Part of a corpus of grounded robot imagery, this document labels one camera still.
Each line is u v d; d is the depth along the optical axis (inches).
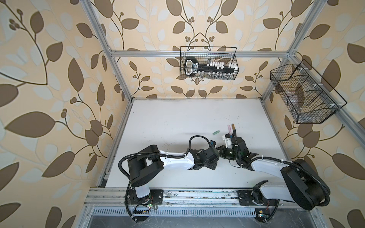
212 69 32.6
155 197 29.2
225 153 30.8
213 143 30.3
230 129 40.1
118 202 29.0
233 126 40.4
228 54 35.8
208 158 25.4
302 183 16.9
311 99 28.4
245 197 28.8
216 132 39.3
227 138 32.5
